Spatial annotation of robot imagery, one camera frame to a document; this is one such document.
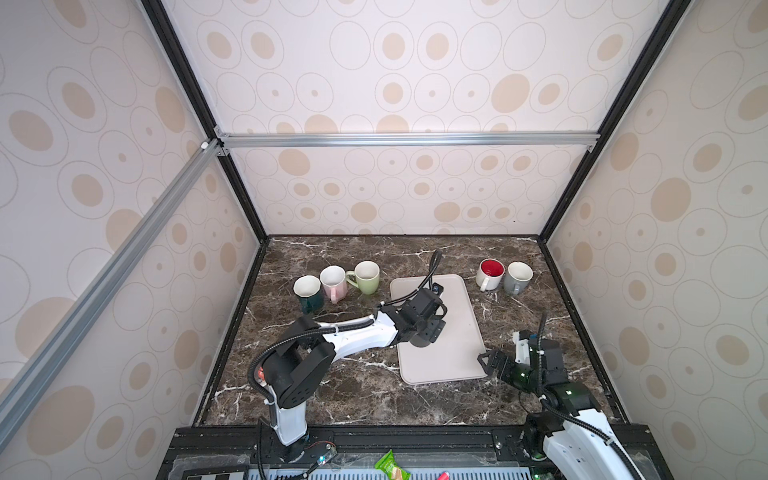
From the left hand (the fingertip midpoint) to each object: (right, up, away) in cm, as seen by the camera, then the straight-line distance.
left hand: (438, 317), depth 86 cm
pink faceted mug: (-33, +10, +11) cm, 36 cm away
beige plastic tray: (+5, -12, +4) cm, 14 cm away
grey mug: (+28, +11, +11) cm, 32 cm away
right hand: (+14, -12, -3) cm, 19 cm away
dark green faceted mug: (-41, +7, +10) cm, 42 cm away
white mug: (+20, +12, +15) cm, 27 cm away
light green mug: (-22, +11, +10) cm, 26 cm away
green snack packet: (-14, -31, -18) cm, 39 cm away
